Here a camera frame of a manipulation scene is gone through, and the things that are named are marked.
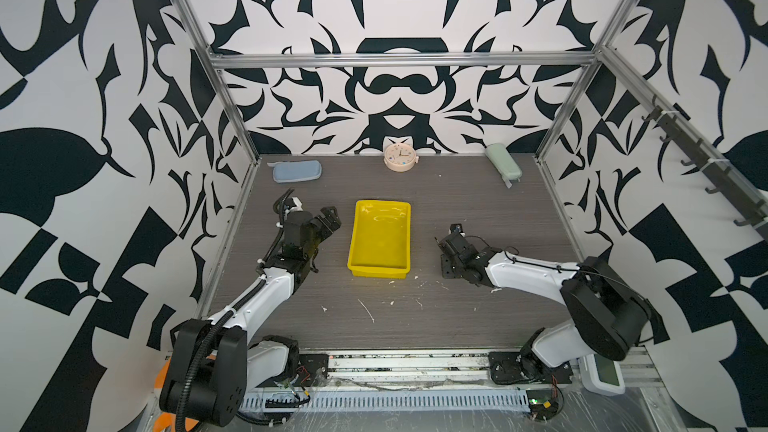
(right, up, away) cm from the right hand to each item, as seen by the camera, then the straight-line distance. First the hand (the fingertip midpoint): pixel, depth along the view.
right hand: (451, 261), depth 91 cm
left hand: (-36, +15, -5) cm, 40 cm away
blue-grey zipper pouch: (-53, +28, +21) cm, 64 cm away
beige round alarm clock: (-14, +34, +26) cm, 45 cm away
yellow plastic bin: (-22, +5, +3) cm, 22 cm away
